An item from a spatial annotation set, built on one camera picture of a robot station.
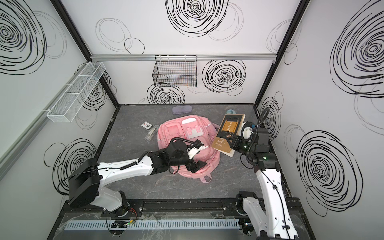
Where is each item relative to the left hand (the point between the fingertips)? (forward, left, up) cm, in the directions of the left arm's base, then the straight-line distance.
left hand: (204, 157), depth 75 cm
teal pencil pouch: (+43, -21, -12) cm, 49 cm away
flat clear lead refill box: (+29, +40, -15) cm, 52 cm away
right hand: (+6, -11, +8) cm, 15 cm away
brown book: (+13, -13, +9) cm, 21 cm away
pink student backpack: (+25, +4, -10) cm, 27 cm away
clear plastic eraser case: (+23, +35, -15) cm, 45 cm away
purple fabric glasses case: (+45, +17, -14) cm, 50 cm away
